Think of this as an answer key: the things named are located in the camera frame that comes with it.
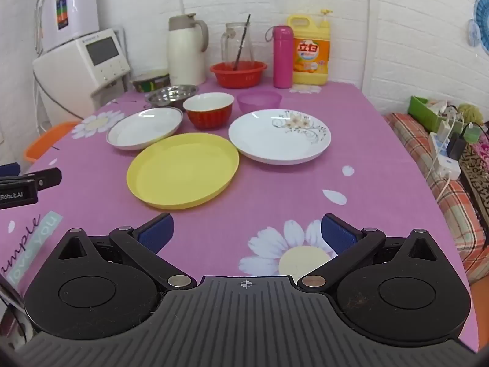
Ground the yellow fluffy ball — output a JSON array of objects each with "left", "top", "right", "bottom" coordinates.
[{"left": 456, "top": 103, "right": 484, "bottom": 125}]

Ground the white plate with gold rim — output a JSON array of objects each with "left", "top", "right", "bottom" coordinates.
[{"left": 106, "top": 107, "right": 185, "bottom": 151}]

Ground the yellow plastic plate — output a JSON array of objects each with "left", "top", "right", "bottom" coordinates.
[{"left": 127, "top": 133, "right": 240, "bottom": 210}]

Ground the white wall water purifier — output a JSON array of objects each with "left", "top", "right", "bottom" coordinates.
[{"left": 37, "top": 0, "right": 101, "bottom": 52}]

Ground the plaid blanket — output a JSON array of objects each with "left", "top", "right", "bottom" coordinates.
[{"left": 384, "top": 113, "right": 489, "bottom": 285}]

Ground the stainless steel bowl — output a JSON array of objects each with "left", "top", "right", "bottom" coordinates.
[{"left": 145, "top": 85, "right": 199, "bottom": 111}]

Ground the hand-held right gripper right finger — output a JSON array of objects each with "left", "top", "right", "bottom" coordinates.
[{"left": 297, "top": 213, "right": 440, "bottom": 291}]

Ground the cream thermos jug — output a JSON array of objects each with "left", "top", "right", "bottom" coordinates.
[{"left": 167, "top": 13, "right": 209, "bottom": 87}]

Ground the glass pitcher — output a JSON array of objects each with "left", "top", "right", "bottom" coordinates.
[{"left": 220, "top": 22, "right": 255, "bottom": 70}]

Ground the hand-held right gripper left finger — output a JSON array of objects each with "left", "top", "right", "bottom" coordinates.
[{"left": 57, "top": 212, "right": 197, "bottom": 291}]

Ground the red plastic basket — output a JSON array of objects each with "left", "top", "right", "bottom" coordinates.
[{"left": 209, "top": 61, "right": 268, "bottom": 88}]

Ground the black charger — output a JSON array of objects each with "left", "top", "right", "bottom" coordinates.
[{"left": 447, "top": 124, "right": 472, "bottom": 160}]

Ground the yellow detergent bottle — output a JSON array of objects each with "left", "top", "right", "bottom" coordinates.
[{"left": 287, "top": 9, "right": 332, "bottom": 86}]

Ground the metal flexible hose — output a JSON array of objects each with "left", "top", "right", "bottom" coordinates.
[{"left": 34, "top": 0, "right": 44, "bottom": 56}]

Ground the purple plastic bowl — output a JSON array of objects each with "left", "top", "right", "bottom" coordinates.
[{"left": 237, "top": 90, "right": 282, "bottom": 115}]

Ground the white charging cable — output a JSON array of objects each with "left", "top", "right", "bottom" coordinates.
[{"left": 426, "top": 157, "right": 454, "bottom": 204}]

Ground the green instant noodle bowl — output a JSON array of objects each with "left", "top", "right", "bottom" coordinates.
[{"left": 132, "top": 70, "right": 171, "bottom": 93}]

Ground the pink insulated bottle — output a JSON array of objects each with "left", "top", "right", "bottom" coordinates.
[{"left": 266, "top": 25, "right": 294, "bottom": 88}]

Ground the white water dispenser with screen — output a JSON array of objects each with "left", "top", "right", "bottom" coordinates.
[{"left": 32, "top": 28, "right": 132, "bottom": 123}]

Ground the grey dispenser cable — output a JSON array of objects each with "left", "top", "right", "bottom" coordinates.
[{"left": 34, "top": 71, "right": 83, "bottom": 122}]

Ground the blue round wall decoration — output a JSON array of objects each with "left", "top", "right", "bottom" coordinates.
[{"left": 468, "top": 0, "right": 489, "bottom": 53}]

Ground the purple floral tablecloth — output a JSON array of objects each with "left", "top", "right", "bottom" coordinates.
[{"left": 0, "top": 82, "right": 480, "bottom": 352}]

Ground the orange plastic basin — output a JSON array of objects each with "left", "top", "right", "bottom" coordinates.
[{"left": 24, "top": 121, "right": 81, "bottom": 163}]

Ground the green box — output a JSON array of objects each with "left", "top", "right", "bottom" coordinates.
[{"left": 407, "top": 95, "right": 444, "bottom": 131}]

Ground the leopard print cloth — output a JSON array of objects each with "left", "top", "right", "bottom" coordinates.
[{"left": 458, "top": 141, "right": 489, "bottom": 220}]

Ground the white floral plate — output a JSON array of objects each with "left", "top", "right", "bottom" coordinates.
[{"left": 228, "top": 109, "right": 332, "bottom": 165}]

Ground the white power strip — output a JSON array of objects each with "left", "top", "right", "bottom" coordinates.
[{"left": 428, "top": 132, "right": 463, "bottom": 180}]

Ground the black straw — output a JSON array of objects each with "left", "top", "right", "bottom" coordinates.
[{"left": 233, "top": 14, "right": 252, "bottom": 71}]

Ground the red ceramic bowl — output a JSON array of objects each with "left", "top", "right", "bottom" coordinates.
[{"left": 182, "top": 92, "right": 235, "bottom": 131}]

